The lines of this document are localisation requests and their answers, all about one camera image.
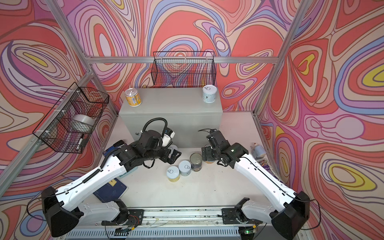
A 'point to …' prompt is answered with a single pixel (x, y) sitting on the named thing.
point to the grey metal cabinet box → (190, 118)
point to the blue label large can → (209, 162)
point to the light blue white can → (185, 168)
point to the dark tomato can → (196, 160)
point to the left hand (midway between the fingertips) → (176, 149)
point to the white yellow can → (173, 174)
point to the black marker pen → (80, 142)
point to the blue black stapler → (115, 146)
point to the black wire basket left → (68, 126)
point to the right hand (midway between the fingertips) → (212, 154)
